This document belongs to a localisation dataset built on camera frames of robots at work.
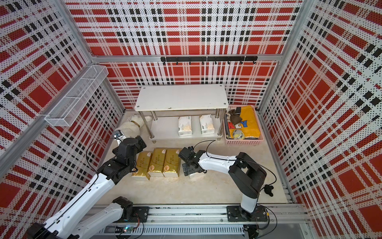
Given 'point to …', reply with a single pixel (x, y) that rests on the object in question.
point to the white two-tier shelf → (182, 112)
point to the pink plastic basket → (258, 141)
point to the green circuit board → (128, 229)
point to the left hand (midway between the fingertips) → (135, 140)
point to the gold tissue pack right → (172, 163)
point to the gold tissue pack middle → (156, 166)
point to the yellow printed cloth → (249, 124)
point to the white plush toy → (132, 128)
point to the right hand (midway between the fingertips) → (196, 167)
